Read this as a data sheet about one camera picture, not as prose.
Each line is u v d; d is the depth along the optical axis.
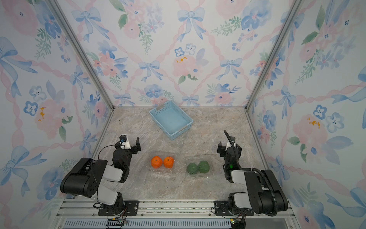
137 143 0.84
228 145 0.78
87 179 0.46
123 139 0.76
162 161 0.87
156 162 0.84
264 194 0.43
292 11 0.70
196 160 0.93
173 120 1.16
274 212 0.41
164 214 0.73
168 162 0.85
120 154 0.69
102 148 0.70
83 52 0.86
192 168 0.83
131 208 0.74
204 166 0.84
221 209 0.75
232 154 0.68
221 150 0.82
